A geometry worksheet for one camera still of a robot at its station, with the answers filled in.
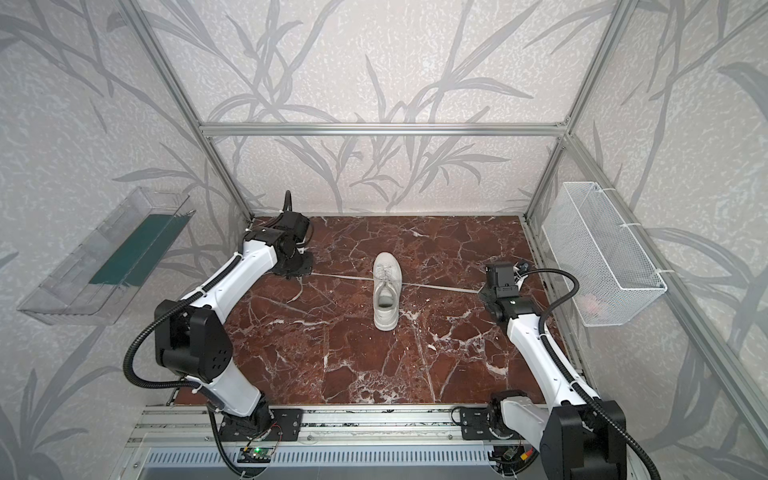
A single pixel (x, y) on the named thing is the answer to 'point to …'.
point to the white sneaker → (387, 296)
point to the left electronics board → (255, 455)
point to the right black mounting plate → (475, 424)
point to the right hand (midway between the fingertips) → (498, 280)
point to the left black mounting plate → (286, 425)
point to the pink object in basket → (592, 304)
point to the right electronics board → (513, 456)
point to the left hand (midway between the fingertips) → (304, 259)
